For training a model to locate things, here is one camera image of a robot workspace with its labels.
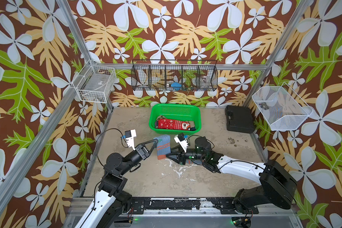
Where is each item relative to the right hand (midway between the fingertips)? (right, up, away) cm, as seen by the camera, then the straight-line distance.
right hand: (167, 154), depth 73 cm
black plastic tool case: (+54, +19, +32) cm, 66 cm away
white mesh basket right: (+67, +24, +9) cm, 72 cm away
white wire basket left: (-45, +40, +13) cm, 62 cm away
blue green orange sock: (-2, +5, -7) cm, 9 cm away
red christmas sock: (+4, +15, +28) cm, 32 cm away
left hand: (-4, +8, -11) cm, 15 cm away
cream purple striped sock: (+18, +14, +31) cm, 39 cm away
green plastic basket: (+10, +25, +45) cm, 52 cm away
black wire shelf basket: (+4, +50, +26) cm, 56 cm away
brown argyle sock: (-6, +21, +37) cm, 43 cm away
